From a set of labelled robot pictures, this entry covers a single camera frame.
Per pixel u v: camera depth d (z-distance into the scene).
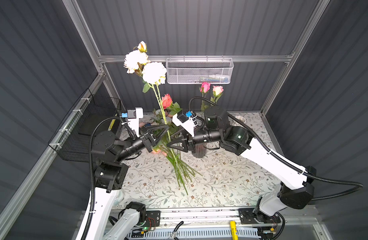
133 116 0.45
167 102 0.70
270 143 1.02
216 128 0.46
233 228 0.69
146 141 0.45
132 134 0.44
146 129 0.47
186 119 0.46
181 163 0.92
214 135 0.49
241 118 0.87
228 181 0.87
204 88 0.75
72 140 0.66
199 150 0.90
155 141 0.49
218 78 0.91
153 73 0.44
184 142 0.48
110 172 0.42
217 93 0.75
